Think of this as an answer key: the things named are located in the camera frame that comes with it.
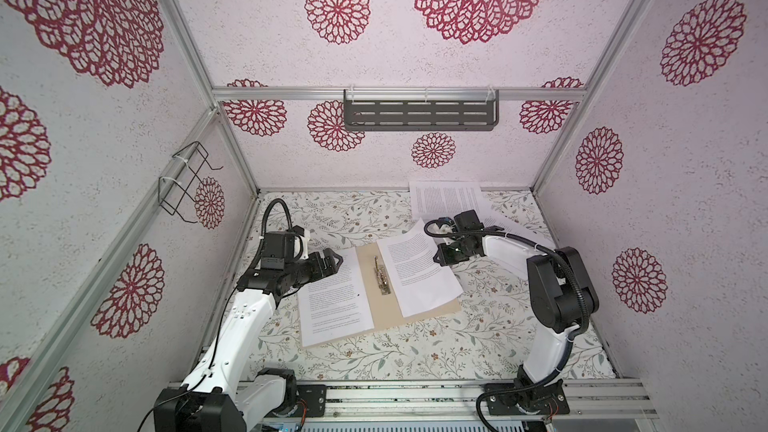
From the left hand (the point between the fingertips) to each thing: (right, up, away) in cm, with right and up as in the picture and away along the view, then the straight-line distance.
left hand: (329, 269), depth 81 cm
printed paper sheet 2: (+26, -6, +15) cm, 30 cm away
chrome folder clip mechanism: (+14, -6, +15) cm, 22 cm away
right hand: (+32, +2, +16) cm, 36 cm away
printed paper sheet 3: (+56, +14, +32) cm, 65 cm away
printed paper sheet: (0, -13, +9) cm, 16 cm away
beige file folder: (+15, -12, +9) cm, 21 cm away
